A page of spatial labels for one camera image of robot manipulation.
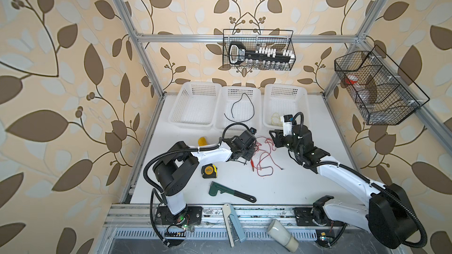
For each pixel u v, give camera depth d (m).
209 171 0.85
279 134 0.74
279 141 0.74
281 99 1.16
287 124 0.74
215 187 0.82
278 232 0.68
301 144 0.63
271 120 1.07
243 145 0.69
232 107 1.14
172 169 0.48
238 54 0.85
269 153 0.93
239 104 1.16
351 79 0.81
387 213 0.40
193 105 1.16
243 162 0.89
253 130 0.82
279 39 0.91
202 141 0.94
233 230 0.69
